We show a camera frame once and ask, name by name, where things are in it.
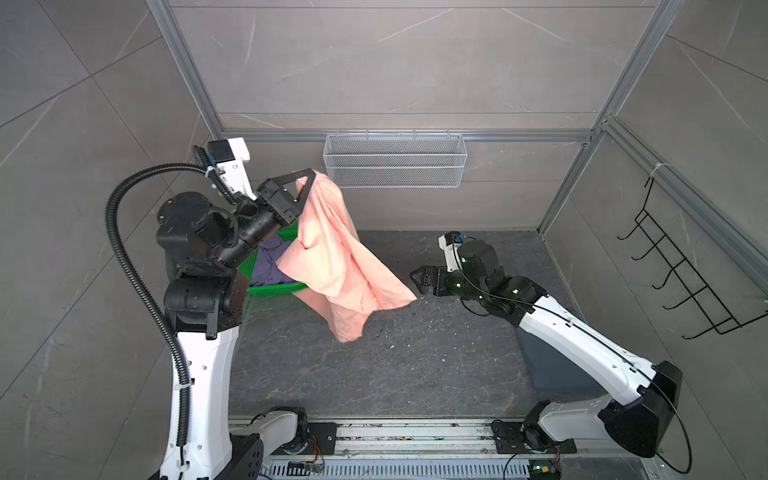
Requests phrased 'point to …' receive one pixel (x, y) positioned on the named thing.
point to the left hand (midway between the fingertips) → (315, 167)
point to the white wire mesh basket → (396, 160)
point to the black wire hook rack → (721, 317)
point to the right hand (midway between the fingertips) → (423, 272)
